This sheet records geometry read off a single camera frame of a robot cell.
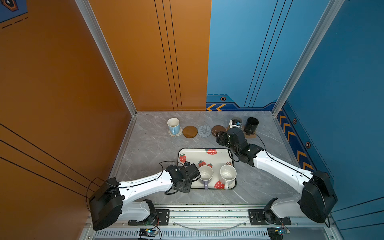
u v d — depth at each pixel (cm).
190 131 109
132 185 45
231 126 73
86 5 69
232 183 82
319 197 40
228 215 76
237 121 71
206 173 86
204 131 109
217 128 109
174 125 99
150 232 70
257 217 73
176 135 105
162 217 74
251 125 101
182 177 59
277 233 71
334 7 69
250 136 105
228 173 87
